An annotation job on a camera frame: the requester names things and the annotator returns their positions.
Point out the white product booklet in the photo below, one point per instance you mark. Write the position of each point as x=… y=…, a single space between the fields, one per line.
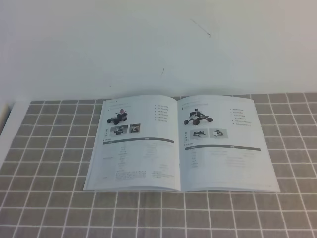
x=198 y=143

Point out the grey checkered tablecloth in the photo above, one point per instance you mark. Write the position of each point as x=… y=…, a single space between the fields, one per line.
x=46 y=147

